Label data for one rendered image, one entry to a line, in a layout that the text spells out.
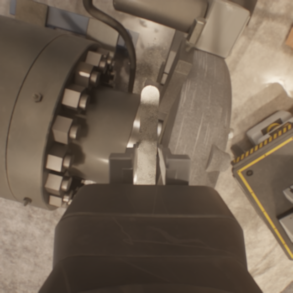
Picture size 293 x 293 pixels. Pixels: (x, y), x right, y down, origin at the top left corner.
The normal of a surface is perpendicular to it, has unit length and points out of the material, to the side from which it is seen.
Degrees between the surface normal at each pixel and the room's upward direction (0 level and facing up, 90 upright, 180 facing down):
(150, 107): 5
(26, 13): 0
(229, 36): 22
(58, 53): 54
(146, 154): 5
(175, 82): 41
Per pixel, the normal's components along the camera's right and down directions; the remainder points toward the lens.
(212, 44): -0.12, 0.67
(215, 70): 0.22, -0.46
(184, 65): -0.20, 0.85
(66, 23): -0.01, 0.36
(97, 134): 0.02, 0.02
